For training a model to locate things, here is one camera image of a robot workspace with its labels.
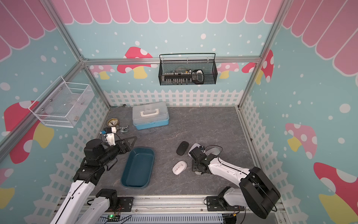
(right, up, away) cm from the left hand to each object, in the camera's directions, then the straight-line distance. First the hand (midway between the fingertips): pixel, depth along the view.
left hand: (132, 140), depth 75 cm
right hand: (+36, -18, +13) cm, 43 cm away
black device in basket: (+37, +40, +16) cm, 56 cm away
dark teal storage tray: (-2, -21, +13) cm, 24 cm away
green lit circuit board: (-10, -40, -2) cm, 41 cm away
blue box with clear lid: (+4, +14, +24) cm, 29 cm away
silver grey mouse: (+50, -10, +22) cm, 55 cm away
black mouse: (+27, -8, +20) cm, 34 cm away
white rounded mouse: (+25, -18, +10) cm, 32 cm away
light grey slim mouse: (+35, -6, +21) cm, 42 cm away
